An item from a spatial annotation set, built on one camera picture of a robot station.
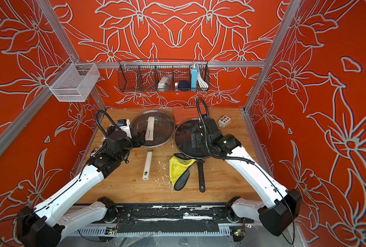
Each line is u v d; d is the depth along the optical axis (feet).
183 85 3.15
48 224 1.29
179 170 2.73
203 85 2.98
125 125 2.12
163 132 3.02
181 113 3.70
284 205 1.22
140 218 2.39
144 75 3.29
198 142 2.19
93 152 3.11
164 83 3.01
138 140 2.23
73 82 2.97
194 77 2.82
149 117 3.11
